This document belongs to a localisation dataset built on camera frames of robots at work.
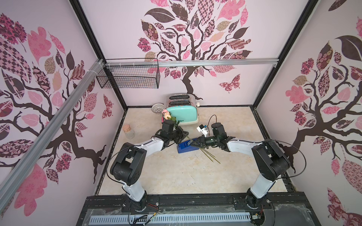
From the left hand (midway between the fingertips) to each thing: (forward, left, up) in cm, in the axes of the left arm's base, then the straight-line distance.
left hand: (189, 134), depth 89 cm
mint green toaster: (+19, +4, +5) cm, 21 cm away
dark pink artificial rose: (+7, +8, +2) cm, 11 cm away
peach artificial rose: (+8, +14, +9) cm, 19 cm away
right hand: (-8, 0, +1) cm, 8 cm away
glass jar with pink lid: (+4, +42, -5) cm, 43 cm away
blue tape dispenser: (-5, +3, -8) cm, 10 cm away
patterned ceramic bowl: (+33, +26, -9) cm, 43 cm away
